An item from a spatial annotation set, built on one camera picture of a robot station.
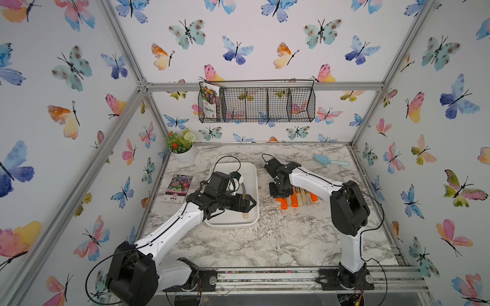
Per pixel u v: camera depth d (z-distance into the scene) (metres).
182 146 1.00
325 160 1.14
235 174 0.73
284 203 0.94
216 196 0.61
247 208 0.70
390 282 0.74
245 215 0.89
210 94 0.87
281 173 0.69
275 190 0.83
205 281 0.74
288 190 0.82
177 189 1.01
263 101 0.99
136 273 0.39
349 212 0.51
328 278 0.74
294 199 0.95
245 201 0.71
